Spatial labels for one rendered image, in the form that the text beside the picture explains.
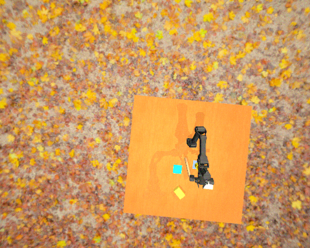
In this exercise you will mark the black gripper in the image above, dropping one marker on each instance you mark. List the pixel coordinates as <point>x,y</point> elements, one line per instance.
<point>192,178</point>

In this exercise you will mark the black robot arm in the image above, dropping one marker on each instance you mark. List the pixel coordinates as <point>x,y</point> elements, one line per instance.
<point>202,159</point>

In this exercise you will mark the cream flat pad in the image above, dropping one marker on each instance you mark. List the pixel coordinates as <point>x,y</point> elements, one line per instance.
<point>208,186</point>

